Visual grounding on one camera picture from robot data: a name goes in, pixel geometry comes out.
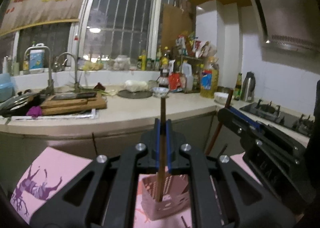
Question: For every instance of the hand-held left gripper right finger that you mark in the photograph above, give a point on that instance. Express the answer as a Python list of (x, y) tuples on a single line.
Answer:
[(170, 150)]

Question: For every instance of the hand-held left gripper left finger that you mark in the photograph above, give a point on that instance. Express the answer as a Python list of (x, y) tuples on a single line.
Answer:
[(157, 148)]

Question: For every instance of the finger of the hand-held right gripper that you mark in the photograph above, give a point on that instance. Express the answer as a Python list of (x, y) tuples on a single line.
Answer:
[(247, 118), (230, 118)]

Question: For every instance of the reddish brown single chopstick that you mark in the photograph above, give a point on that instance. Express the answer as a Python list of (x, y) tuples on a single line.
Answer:
[(212, 140)]

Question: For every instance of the light brown single chopstick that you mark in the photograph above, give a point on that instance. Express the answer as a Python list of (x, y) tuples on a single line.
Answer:
[(163, 113)]

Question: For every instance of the pink perforated utensil holder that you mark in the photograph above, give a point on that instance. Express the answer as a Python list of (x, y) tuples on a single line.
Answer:
[(172, 208)]

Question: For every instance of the white ceramic bowl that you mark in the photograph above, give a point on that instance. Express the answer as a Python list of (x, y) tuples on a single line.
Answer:
[(222, 98)]

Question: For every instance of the black gas stove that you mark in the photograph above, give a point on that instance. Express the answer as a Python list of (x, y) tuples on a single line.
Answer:
[(270, 114)]

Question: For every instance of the steel thermos kettle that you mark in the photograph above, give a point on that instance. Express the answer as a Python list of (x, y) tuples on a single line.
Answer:
[(248, 88)]

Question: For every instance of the dark green glass bottle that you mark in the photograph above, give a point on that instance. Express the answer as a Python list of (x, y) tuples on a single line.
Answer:
[(238, 88)]

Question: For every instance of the large cooking oil bottle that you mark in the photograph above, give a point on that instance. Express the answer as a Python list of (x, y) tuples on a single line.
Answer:
[(209, 83)]

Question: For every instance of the small blue patterned bowl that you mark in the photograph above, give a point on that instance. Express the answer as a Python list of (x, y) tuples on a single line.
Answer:
[(161, 92)]

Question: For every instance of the round dark chopping board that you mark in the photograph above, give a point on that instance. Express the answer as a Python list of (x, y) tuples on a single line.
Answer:
[(135, 94)]

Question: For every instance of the white plastic jug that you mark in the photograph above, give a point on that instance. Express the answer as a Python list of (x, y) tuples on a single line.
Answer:
[(187, 75)]

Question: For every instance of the white plastic food bag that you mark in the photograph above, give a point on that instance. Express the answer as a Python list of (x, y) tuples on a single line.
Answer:
[(136, 85)]

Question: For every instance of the red snack packet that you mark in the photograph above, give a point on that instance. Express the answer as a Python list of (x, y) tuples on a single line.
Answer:
[(175, 80)]

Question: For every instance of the dark soy sauce bottle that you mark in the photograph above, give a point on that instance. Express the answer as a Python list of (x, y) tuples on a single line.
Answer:
[(163, 78)]

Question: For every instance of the pile of snack packets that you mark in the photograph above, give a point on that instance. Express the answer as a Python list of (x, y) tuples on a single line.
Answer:
[(197, 45)]

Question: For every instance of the row of condiment bottles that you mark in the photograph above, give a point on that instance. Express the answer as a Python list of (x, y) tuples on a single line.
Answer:
[(143, 61)]

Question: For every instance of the wooden cutting board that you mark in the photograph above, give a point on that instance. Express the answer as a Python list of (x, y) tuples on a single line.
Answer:
[(75, 106)]

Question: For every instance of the clear plastic food bags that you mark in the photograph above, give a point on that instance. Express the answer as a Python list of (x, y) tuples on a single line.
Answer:
[(117, 63)]

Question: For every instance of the pink deer print tablecloth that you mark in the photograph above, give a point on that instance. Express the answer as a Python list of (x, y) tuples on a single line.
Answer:
[(62, 168)]

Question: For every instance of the kitchen knife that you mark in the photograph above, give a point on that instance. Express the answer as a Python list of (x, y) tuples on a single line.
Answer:
[(72, 96)]

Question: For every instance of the white drain tray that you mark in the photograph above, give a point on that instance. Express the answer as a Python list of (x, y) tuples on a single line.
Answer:
[(62, 116)]

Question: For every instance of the brown wooden board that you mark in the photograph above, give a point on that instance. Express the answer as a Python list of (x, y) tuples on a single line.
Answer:
[(175, 25)]

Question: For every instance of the steel range hood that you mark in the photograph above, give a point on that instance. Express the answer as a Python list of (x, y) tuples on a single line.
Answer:
[(287, 18)]

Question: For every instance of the steel sink faucet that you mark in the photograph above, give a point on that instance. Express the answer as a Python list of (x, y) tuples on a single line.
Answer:
[(49, 73), (75, 75)]

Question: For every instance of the purple cloth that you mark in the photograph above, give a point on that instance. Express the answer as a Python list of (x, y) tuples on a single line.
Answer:
[(33, 111)]

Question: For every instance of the barred window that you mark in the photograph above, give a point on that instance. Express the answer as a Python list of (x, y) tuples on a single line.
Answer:
[(120, 18)]

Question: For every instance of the glass pot lid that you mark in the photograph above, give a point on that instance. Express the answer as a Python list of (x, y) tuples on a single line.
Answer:
[(17, 100)]

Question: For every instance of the blue label detergent jug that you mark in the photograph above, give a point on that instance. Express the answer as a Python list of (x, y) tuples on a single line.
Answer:
[(37, 60)]

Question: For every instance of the blue plastic basin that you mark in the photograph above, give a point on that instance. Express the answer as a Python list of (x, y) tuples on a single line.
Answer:
[(5, 88)]

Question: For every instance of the fruit print window curtain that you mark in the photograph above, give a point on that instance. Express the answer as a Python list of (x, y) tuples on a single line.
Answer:
[(37, 5)]

